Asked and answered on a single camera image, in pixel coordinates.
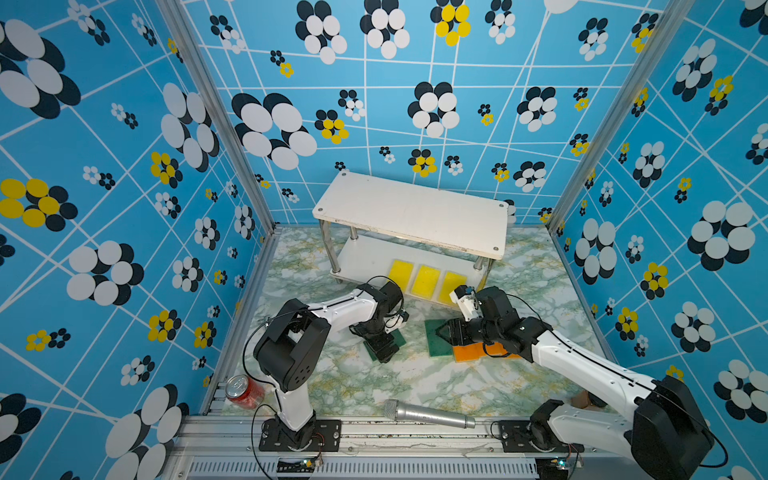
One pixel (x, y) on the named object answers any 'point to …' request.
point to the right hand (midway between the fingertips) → (444, 330)
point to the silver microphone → (413, 412)
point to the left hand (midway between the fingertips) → (379, 346)
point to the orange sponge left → (469, 352)
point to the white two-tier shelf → (368, 223)
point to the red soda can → (245, 391)
